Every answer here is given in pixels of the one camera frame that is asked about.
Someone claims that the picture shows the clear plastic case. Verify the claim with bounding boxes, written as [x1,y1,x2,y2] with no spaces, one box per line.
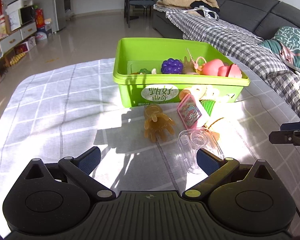
[177,127,224,174]

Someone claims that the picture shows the yellow toy corn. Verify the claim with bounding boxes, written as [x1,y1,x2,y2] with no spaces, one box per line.
[198,99,231,140]

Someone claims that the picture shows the pink toy card box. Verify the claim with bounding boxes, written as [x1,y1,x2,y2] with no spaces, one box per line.
[177,94,209,129]

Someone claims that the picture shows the amber rubber toy hand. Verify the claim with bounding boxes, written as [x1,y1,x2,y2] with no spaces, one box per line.
[144,105,175,143]

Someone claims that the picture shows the pink toy ball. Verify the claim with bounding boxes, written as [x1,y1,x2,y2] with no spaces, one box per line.
[202,59,228,77]

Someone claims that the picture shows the purple toy grapes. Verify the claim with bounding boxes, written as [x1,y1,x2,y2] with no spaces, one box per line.
[161,58,183,74]

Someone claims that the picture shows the green toy vegetable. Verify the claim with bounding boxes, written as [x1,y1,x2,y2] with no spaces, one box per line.
[138,68,152,74]

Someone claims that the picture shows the grey checked table cloth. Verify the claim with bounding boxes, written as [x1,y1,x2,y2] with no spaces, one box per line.
[0,59,300,236]

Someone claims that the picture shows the teal patterned cushion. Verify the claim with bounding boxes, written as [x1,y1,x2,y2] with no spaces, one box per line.
[259,26,300,72]

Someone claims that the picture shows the checked sofa blanket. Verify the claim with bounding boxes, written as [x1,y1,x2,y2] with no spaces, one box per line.
[153,5,300,117]

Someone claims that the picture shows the grey sofa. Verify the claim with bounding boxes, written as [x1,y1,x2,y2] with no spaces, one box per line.
[153,0,300,40]

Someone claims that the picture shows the green plastic storage bin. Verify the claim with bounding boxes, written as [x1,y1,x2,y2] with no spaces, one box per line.
[113,37,250,108]

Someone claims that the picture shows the white carton box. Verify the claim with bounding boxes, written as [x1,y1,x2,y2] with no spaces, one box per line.
[14,36,36,55]

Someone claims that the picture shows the white wooden tv cabinet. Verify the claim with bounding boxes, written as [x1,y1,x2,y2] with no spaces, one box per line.
[0,21,37,67]

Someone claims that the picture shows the silver refrigerator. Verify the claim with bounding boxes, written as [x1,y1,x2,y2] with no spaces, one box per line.
[52,0,66,33]

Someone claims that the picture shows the red gift box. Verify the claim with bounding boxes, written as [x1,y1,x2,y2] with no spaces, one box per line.
[35,8,45,29]

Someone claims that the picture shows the black microwave oven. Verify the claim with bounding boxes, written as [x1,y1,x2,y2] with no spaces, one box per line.
[8,5,35,31]

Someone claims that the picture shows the white printer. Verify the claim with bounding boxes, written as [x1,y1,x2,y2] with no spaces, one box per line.
[6,0,33,15]

